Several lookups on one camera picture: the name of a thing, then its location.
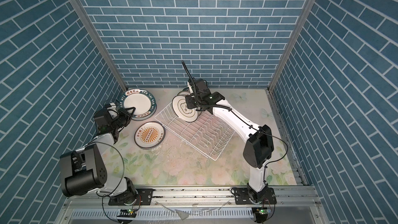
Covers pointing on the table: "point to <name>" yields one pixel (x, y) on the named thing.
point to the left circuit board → (127, 212)
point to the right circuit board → (261, 213)
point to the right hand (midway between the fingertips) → (188, 98)
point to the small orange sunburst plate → (150, 135)
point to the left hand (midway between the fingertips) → (135, 107)
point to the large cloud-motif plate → (180, 107)
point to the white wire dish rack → (208, 134)
